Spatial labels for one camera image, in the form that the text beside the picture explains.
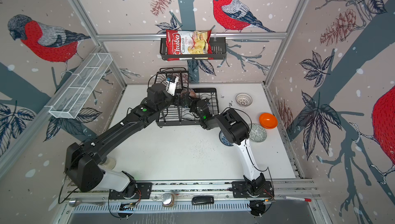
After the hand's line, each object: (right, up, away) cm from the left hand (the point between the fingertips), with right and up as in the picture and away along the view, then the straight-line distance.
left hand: (181, 89), depth 76 cm
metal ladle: (-48, -53, -6) cm, 72 cm away
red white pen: (+59, -52, -5) cm, 79 cm away
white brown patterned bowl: (+41, -6, +34) cm, 54 cm away
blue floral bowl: (+24, -30, +14) cm, 41 cm away
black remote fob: (+11, -51, -8) cm, 53 cm away
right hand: (-2, -5, +21) cm, 22 cm away
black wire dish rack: (-2, -14, +10) cm, 17 cm away
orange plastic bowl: (+53, -19, +19) cm, 60 cm away
